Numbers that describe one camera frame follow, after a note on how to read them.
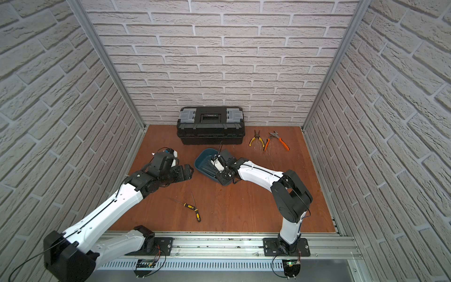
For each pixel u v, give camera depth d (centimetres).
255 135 115
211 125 97
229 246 76
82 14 71
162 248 73
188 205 85
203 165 99
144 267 72
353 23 73
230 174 65
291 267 70
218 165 82
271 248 73
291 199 47
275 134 116
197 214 82
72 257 37
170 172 65
